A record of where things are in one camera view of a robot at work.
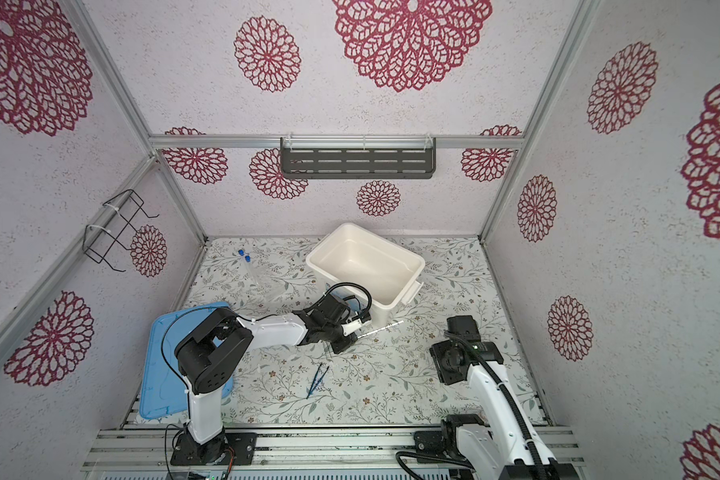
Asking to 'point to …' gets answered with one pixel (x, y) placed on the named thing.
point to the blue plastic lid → (162, 392)
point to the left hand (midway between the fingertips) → (352, 340)
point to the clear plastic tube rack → (251, 279)
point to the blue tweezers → (313, 387)
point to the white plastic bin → (347, 253)
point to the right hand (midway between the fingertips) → (433, 353)
